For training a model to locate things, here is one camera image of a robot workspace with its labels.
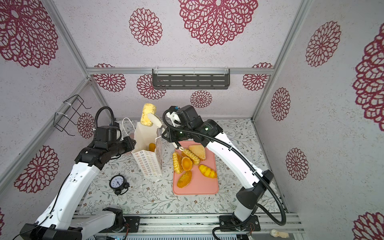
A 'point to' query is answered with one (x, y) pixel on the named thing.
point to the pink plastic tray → (199, 184)
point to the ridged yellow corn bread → (177, 164)
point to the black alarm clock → (118, 183)
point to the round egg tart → (186, 163)
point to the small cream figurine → (274, 233)
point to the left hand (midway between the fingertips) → (135, 144)
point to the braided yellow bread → (188, 154)
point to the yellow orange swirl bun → (207, 171)
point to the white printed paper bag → (148, 141)
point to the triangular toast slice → (199, 150)
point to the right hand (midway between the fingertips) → (164, 132)
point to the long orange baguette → (152, 147)
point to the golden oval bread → (184, 179)
